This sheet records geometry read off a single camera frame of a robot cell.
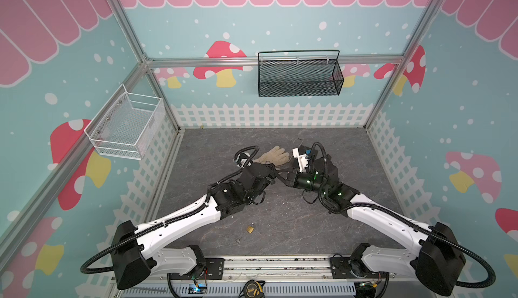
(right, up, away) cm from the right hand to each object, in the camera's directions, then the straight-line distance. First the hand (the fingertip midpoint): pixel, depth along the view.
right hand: (272, 173), depth 71 cm
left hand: (+1, +1, +2) cm, 2 cm away
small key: (-14, -29, +9) cm, 33 cm away
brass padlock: (-9, -25, +13) cm, 29 cm away
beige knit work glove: (+5, +4, +35) cm, 35 cm away
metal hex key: (+19, +14, +44) cm, 49 cm away
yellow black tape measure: (-7, -39, -3) cm, 40 cm away
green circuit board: (-27, -42, +1) cm, 50 cm away
